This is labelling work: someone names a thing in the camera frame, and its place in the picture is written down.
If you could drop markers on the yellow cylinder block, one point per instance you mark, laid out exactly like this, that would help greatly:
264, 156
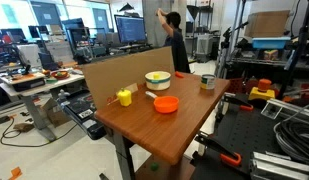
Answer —
156, 76

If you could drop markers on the orange toy chili pepper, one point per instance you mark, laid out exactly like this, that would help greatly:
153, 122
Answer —
179, 74

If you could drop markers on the yellow toy bell pepper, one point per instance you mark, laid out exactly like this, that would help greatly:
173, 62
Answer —
124, 98

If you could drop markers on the brown cardboard board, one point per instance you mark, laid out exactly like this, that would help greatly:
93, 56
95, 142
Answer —
124, 73

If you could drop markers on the person in dark shirt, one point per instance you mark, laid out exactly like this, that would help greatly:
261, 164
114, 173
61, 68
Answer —
178, 46

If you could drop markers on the tin can with silver lid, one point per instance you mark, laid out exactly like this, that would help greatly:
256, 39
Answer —
208, 82

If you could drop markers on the computer monitor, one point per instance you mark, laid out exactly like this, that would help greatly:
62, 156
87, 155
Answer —
130, 29

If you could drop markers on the grey metal table leg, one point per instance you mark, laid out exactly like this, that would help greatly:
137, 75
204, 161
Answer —
124, 156

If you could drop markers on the green ball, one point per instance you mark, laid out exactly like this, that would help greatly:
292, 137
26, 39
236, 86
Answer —
154, 166

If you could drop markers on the red bowl with toy fruit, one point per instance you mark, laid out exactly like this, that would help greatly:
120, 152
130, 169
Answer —
60, 75

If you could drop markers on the white standing desk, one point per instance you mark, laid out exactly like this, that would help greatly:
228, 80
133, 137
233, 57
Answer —
37, 90

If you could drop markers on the colourful toy box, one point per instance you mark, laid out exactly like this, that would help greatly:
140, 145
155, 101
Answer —
270, 54

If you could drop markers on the blue plastic bin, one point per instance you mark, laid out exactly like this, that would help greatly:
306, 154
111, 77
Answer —
270, 43

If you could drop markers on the large cardboard box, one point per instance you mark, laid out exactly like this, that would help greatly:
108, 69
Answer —
266, 23

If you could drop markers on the orange floor marker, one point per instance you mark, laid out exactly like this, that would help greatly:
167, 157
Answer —
15, 173

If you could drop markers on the black camera tripod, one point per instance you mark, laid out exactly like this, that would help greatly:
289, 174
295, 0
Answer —
227, 46

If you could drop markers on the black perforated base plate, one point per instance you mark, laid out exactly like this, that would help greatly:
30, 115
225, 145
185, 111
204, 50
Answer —
250, 133

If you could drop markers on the aluminium extrusion frame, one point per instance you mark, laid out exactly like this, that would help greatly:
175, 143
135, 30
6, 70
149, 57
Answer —
280, 168

